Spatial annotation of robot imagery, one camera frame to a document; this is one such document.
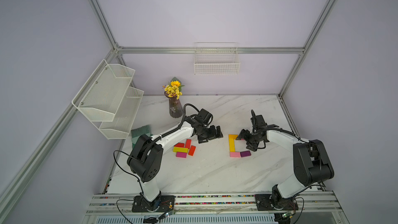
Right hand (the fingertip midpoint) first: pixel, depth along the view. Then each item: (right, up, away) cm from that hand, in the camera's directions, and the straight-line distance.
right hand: (241, 143), depth 92 cm
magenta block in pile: (-36, -6, -1) cm, 37 cm away
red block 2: (-33, 0, +2) cm, 33 cm away
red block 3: (-30, -4, 0) cm, 30 cm away
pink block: (-4, -6, -2) cm, 8 cm away
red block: (-38, -1, -1) cm, 38 cm away
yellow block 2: (-36, -4, 0) cm, 36 cm away
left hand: (-16, +4, -7) cm, 18 cm away
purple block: (+2, -5, -2) cm, 6 cm away
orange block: (-3, +3, +7) cm, 8 cm away
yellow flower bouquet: (-41, +32, -2) cm, 52 cm away
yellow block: (-5, -1, +1) cm, 6 cm away
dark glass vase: (-41, +22, +6) cm, 48 cm away
